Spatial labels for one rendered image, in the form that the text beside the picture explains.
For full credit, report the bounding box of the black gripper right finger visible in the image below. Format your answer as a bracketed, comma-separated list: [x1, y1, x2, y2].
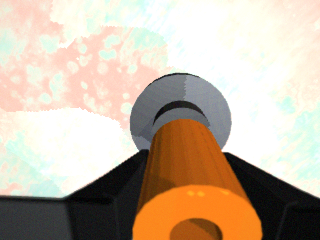
[223, 152, 320, 240]

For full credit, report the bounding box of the orange knob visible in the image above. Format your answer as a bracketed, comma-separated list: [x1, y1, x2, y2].
[133, 119, 262, 240]

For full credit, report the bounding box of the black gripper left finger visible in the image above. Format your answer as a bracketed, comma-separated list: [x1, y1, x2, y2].
[0, 149, 149, 240]

